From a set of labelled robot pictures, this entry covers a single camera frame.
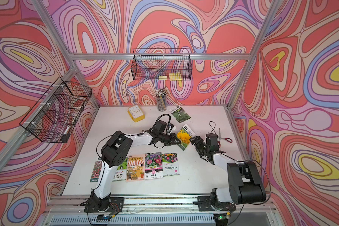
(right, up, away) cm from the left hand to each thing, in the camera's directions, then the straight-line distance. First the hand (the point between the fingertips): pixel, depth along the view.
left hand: (182, 143), depth 92 cm
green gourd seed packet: (0, +20, +23) cm, 31 cm away
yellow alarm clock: (-36, +21, +20) cm, 46 cm away
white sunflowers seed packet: (-8, -13, -4) cm, 15 cm away
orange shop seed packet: (-30, -14, -5) cm, 33 cm away
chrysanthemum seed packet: (-19, -13, -4) cm, 23 cm away
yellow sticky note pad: (-5, +44, -1) cm, 45 cm away
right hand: (+6, -1, 0) cm, 7 cm away
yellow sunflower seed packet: (+2, +5, +6) cm, 8 cm away
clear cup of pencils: (-15, +31, +16) cm, 38 cm away
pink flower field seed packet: (-54, -16, -7) cm, 56 cm away
